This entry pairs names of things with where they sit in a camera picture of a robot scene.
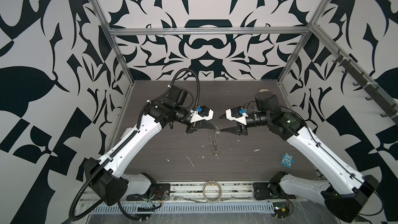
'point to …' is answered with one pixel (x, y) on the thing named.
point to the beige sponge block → (263, 90)
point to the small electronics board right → (281, 210)
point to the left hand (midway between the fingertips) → (214, 122)
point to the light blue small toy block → (287, 160)
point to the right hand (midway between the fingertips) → (222, 120)
